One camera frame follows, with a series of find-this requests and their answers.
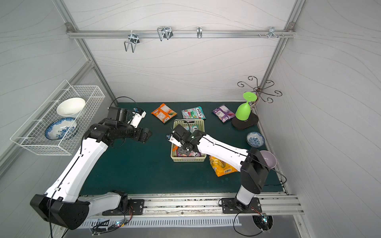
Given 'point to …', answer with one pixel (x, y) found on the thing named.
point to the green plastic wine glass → (243, 111)
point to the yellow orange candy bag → (221, 167)
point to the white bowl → (71, 107)
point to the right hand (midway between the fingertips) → (188, 138)
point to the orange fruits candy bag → (164, 112)
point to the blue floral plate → (60, 128)
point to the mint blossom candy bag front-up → (194, 113)
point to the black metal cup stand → (239, 124)
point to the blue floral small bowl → (255, 139)
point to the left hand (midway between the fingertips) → (143, 130)
